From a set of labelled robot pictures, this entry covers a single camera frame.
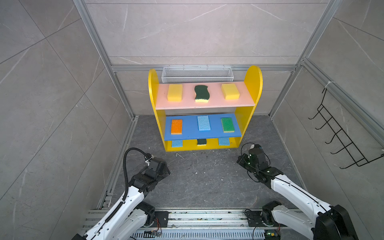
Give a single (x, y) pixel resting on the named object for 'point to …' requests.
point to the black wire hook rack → (348, 145)
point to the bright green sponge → (227, 125)
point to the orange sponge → (176, 126)
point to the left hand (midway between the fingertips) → (163, 166)
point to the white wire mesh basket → (197, 75)
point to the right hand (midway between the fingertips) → (237, 155)
